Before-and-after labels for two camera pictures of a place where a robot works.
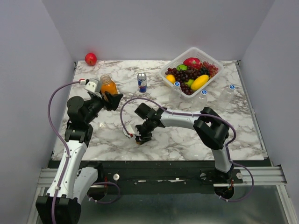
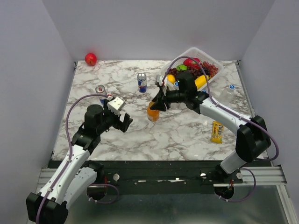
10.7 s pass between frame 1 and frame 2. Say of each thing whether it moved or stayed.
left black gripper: moved
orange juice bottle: moved
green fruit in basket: stayed
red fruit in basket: stayed
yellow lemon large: stayed
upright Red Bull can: stayed
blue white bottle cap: stayed
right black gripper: moved
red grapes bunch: stayed
